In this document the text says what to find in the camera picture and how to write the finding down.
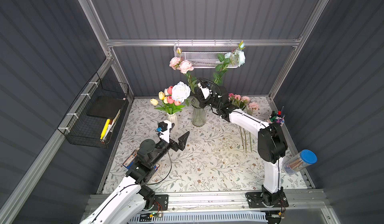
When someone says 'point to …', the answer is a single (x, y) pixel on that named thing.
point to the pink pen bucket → (277, 117)
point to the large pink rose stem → (240, 104)
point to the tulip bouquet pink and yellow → (165, 100)
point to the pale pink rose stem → (252, 106)
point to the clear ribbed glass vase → (198, 116)
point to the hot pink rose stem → (231, 99)
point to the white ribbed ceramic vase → (173, 118)
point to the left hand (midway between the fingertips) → (182, 130)
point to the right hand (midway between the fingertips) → (197, 93)
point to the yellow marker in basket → (104, 129)
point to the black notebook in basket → (105, 107)
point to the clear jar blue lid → (304, 158)
